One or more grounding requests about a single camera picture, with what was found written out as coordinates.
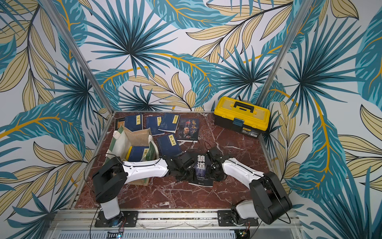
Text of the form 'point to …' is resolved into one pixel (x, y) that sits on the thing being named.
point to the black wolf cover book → (201, 177)
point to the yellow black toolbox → (246, 119)
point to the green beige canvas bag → (126, 136)
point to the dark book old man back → (188, 130)
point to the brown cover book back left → (121, 123)
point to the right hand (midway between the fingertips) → (208, 177)
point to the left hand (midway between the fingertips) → (193, 181)
